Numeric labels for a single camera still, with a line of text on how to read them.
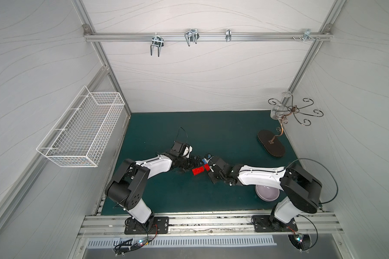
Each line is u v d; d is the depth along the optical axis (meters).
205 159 0.81
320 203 0.82
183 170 0.80
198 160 0.82
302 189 0.45
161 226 0.73
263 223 0.75
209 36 0.79
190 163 0.80
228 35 0.78
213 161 0.68
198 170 0.88
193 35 0.75
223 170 0.67
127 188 0.45
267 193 0.75
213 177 0.78
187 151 0.80
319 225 0.75
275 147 1.00
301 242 0.72
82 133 0.69
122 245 0.69
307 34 0.77
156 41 0.78
